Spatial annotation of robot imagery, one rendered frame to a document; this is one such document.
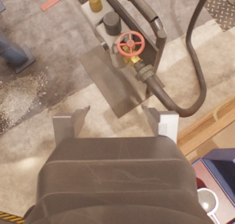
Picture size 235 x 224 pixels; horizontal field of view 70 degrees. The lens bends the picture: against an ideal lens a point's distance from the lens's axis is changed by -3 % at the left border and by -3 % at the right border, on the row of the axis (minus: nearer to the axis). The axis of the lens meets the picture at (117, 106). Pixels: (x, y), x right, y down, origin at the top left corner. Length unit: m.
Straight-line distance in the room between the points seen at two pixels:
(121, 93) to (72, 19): 0.57
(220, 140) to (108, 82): 0.65
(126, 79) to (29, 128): 0.61
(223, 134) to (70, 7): 1.10
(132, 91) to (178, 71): 0.27
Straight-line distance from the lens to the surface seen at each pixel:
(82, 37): 1.11
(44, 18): 1.30
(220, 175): 0.47
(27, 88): 1.13
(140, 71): 0.48
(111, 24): 0.49
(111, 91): 0.94
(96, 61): 1.01
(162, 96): 0.49
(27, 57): 1.19
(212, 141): 0.47
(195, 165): 0.46
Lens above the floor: 0.91
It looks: 79 degrees down
